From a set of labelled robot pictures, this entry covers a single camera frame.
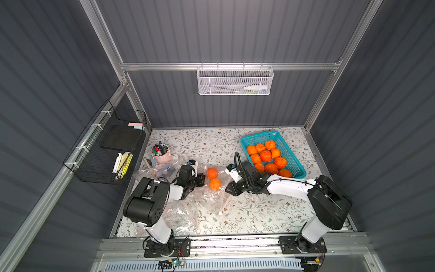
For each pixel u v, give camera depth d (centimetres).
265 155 99
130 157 72
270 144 105
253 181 68
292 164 93
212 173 91
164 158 96
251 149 101
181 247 73
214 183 88
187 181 76
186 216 80
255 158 96
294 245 72
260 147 103
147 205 47
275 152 100
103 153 71
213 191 87
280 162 95
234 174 79
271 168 93
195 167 89
